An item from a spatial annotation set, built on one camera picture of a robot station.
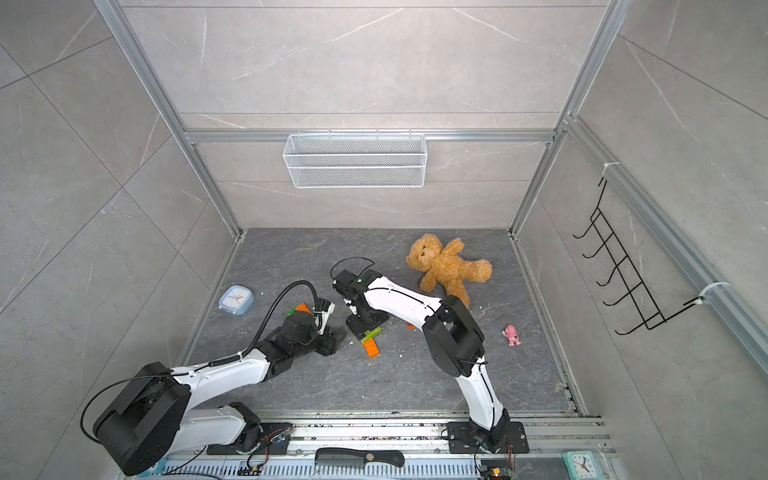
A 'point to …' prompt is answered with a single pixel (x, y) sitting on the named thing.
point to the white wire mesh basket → (355, 161)
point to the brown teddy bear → (443, 264)
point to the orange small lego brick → (411, 326)
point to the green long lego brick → (291, 311)
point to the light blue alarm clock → (236, 299)
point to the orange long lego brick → (303, 307)
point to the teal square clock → (581, 465)
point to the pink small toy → (510, 332)
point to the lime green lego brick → (371, 334)
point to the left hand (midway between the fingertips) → (342, 326)
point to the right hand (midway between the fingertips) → (371, 328)
